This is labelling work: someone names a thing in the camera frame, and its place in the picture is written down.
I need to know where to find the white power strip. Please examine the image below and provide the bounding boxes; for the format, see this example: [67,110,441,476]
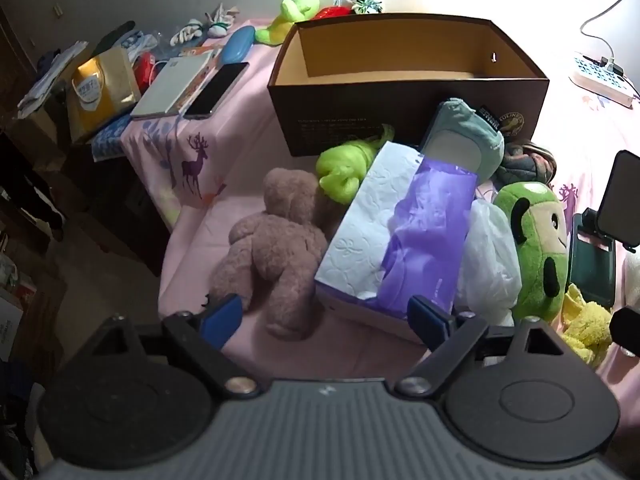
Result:
[569,51,640,109]

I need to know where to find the white glove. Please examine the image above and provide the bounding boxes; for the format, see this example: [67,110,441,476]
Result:
[170,19,206,46]
[204,3,241,38]

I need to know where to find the neon green plush toy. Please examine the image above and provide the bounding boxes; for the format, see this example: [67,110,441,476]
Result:
[315,124,396,206]

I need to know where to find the panda plush toy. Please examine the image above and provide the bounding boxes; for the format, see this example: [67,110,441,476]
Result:
[334,0,386,14]

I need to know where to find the white book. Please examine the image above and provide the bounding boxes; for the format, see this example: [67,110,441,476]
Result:
[131,55,217,120]

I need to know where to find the glossy black smartphone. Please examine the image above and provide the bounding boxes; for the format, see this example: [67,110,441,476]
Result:
[182,61,250,121]

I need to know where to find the white power cable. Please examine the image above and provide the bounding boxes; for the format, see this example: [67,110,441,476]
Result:
[580,0,640,68]

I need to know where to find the yellow plush toy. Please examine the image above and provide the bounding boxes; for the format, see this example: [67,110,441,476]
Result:
[560,282,613,366]

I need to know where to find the purple white tissue pack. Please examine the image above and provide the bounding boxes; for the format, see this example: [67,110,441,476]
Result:
[314,141,478,346]

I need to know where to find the gold paper bag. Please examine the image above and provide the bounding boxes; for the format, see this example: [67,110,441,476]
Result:
[67,47,142,143]

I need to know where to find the dark green phone stand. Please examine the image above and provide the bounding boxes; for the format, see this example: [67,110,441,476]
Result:
[569,207,617,311]

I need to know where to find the pale teal fabric slipper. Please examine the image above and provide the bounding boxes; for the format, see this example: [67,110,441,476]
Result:
[419,97,506,181]

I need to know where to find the green frog plush toy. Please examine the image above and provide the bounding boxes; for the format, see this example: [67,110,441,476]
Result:
[255,0,321,47]

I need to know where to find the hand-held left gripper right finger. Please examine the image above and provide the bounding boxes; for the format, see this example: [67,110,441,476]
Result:
[395,296,566,401]

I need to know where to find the pile of papers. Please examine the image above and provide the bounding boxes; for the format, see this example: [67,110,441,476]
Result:
[17,40,91,118]

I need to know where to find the brown teddy bear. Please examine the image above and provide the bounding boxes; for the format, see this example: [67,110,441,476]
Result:
[207,167,331,338]

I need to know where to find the red pouch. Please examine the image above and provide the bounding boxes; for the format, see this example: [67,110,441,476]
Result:
[134,51,158,93]

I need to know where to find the dark shoe insole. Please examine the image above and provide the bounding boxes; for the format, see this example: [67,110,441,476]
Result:
[91,21,137,56]

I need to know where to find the brown cardboard box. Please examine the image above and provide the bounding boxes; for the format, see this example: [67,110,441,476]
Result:
[267,11,551,158]

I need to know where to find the pink deer print bedsheet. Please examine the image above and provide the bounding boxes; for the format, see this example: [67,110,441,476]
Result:
[125,15,640,391]

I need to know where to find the white fluffy plush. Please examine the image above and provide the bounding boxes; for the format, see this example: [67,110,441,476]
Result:
[622,250,640,311]

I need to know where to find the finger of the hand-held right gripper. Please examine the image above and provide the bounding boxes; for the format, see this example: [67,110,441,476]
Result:
[609,305,640,358]

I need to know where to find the orange book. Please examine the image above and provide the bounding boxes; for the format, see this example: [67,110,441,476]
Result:
[177,45,223,111]

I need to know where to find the grey pink plush slipper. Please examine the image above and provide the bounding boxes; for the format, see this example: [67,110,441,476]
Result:
[492,141,558,193]

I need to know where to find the blue glasses case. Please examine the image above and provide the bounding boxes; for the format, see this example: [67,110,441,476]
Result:
[219,26,256,67]

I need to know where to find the clear plastic pack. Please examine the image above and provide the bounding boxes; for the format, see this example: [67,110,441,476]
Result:
[117,29,161,58]

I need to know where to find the black plug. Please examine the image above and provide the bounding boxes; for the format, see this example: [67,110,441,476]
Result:
[597,55,626,77]

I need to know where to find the red plush toy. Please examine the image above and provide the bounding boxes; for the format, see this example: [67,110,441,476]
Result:
[312,5,353,21]

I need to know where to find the white plastic bag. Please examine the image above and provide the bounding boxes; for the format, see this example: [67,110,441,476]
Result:
[455,198,523,328]

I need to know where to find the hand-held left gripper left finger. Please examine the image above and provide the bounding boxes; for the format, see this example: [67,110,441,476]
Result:
[85,294,261,401]

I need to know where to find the blue patterned pack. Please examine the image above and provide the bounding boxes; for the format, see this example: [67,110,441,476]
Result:
[91,114,133,162]

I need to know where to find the green monkey plush toy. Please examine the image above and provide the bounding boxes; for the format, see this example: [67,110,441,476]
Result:
[492,181,571,323]

